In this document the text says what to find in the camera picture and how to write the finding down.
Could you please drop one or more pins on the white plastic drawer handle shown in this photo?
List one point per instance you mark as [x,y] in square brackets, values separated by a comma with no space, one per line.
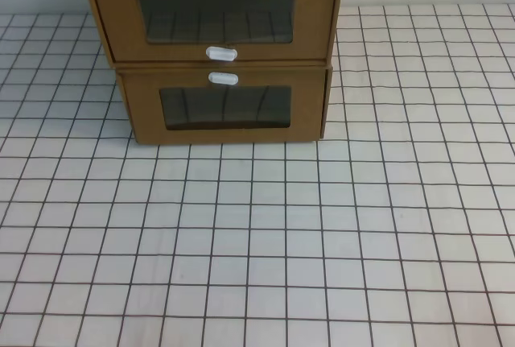
[221,54]
[223,78]

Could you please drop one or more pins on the brown cardboard shoebox drawer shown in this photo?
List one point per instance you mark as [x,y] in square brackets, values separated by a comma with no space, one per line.
[209,21]

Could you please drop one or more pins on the lower brown cardboard shoebox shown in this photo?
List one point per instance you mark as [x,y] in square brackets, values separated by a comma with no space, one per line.
[268,105]

